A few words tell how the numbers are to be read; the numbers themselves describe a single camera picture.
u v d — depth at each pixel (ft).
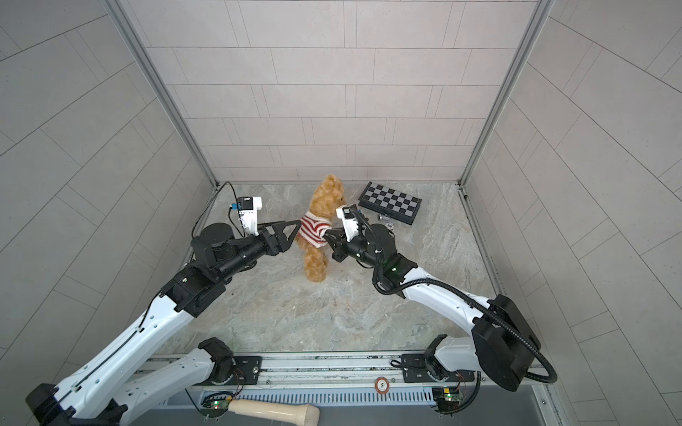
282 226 2.02
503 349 1.32
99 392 1.24
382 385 2.27
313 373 2.36
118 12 2.33
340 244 2.07
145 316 1.44
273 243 1.84
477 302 1.44
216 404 2.12
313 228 2.32
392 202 3.47
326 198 2.36
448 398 2.23
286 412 2.04
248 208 1.86
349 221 2.08
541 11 2.33
